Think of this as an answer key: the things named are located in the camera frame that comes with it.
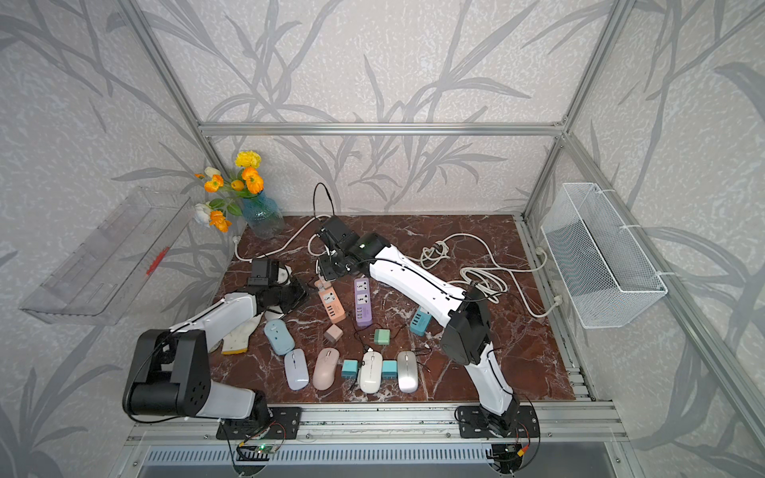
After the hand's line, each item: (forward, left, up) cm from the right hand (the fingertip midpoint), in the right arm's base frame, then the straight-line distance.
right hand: (328, 264), depth 80 cm
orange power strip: (-3, +2, -18) cm, 18 cm away
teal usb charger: (-22, -6, -19) cm, 29 cm away
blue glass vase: (+28, +30, -9) cm, 42 cm away
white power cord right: (+6, -50, -21) cm, 55 cm away
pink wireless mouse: (-22, +2, -20) cm, 30 cm away
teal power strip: (-8, -25, -19) cm, 33 cm away
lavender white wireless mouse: (-21, +9, -19) cm, 30 cm away
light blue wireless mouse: (-13, +16, -17) cm, 27 cm away
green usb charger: (-13, -14, -19) cm, 27 cm away
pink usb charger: (-12, +1, -19) cm, 22 cm away
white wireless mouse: (-22, -12, -19) cm, 32 cm away
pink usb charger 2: (+3, +6, -16) cm, 17 cm away
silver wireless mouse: (-23, -21, -20) cm, 38 cm away
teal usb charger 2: (-22, -16, -20) cm, 34 cm away
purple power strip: (-1, -7, -19) cm, 21 cm away
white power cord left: (+24, +24, -21) cm, 40 cm away
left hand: (0, +6, -13) cm, 15 cm away
